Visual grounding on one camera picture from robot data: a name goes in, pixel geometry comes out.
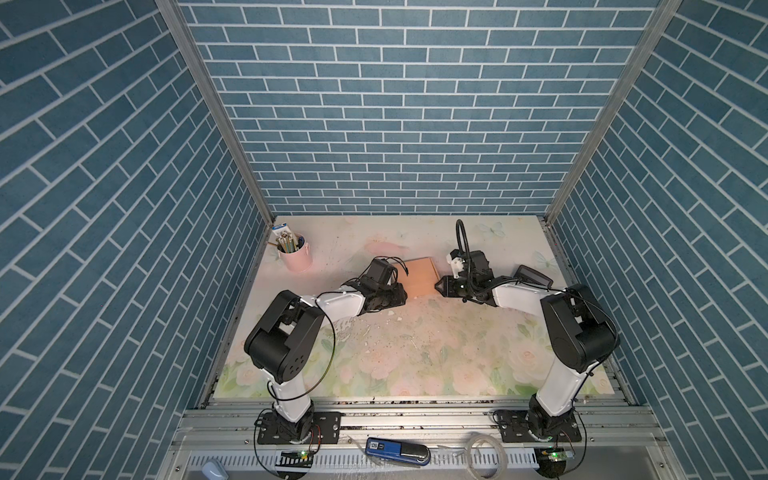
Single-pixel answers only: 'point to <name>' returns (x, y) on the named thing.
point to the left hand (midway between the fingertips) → (404, 296)
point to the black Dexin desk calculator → (528, 274)
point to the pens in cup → (287, 244)
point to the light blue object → (213, 470)
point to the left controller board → (294, 465)
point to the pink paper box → (422, 276)
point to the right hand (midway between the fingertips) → (437, 282)
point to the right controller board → (552, 461)
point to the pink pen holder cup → (300, 260)
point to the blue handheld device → (402, 451)
